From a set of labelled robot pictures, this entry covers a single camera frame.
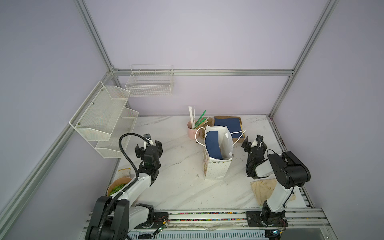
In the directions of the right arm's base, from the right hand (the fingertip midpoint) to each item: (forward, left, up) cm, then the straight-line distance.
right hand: (254, 138), depth 93 cm
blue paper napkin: (-9, +27, +6) cm, 29 cm away
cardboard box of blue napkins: (+18, +8, -8) cm, 21 cm away
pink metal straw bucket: (+7, +40, -3) cm, 41 cm away
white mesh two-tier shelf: (-2, +87, +21) cm, 89 cm away
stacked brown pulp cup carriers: (+20, +26, -7) cm, 34 cm away
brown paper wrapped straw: (+7, +31, +8) cm, 32 cm away
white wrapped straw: (+15, +40, +2) cm, 42 cm away
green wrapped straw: (+12, +36, +2) cm, 37 cm away
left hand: (-9, +65, +7) cm, 66 cm away
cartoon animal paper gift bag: (-23, +26, +5) cm, 36 cm away
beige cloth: (-28, -2, -11) cm, 30 cm away
